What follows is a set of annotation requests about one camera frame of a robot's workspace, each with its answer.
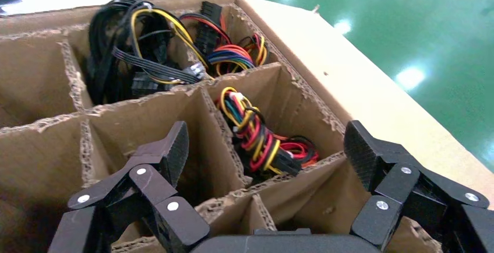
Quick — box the brown cardboard box with dividers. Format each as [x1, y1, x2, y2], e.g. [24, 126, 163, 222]
[0, 0, 494, 253]

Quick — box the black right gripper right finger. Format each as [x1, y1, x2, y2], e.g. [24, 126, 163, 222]
[343, 120, 494, 253]

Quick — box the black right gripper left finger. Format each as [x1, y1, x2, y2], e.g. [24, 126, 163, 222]
[48, 121, 211, 253]

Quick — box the multicolour cable bundle, top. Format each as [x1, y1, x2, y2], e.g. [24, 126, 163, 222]
[178, 0, 270, 78]

